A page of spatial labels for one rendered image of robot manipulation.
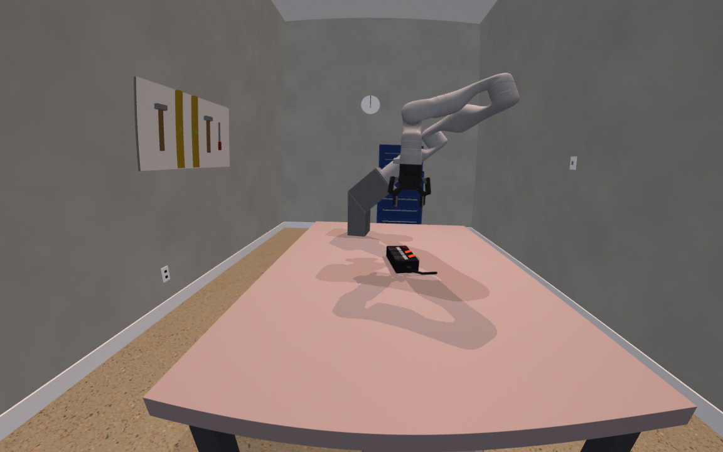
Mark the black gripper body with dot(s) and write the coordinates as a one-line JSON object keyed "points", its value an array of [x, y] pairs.
{"points": [[404, 174]]}

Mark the black power strip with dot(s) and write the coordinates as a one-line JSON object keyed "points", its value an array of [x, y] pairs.
{"points": [[403, 261]]}

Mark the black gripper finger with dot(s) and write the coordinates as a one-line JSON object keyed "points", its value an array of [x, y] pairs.
{"points": [[423, 193], [398, 189]]}

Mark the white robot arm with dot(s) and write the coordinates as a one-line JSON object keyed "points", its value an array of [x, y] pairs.
{"points": [[460, 117]]}

